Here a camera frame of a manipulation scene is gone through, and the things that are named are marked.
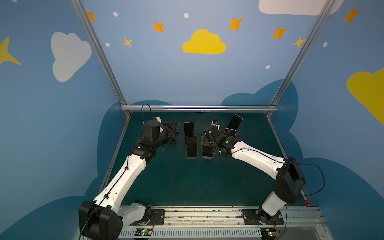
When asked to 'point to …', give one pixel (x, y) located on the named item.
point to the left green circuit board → (143, 232)
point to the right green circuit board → (268, 232)
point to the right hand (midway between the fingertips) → (210, 135)
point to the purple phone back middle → (189, 129)
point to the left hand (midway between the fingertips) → (179, 129)
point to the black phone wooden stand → (235, 122)
